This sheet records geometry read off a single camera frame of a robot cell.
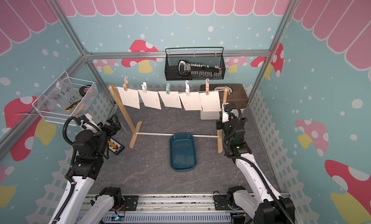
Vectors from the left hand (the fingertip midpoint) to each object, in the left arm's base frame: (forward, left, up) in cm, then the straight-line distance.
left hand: (111, 120), depth 70 cm
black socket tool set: (+37, -44, +5) cm, 57 cm away
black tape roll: (+19, +21, +3) cm, 28 cm away
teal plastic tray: (-2, -34, -31) cm, 46 cm away
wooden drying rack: (+18, +1, -29) cm, 34 cm away
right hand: (+9, -55, -1) cm, 56 cm away
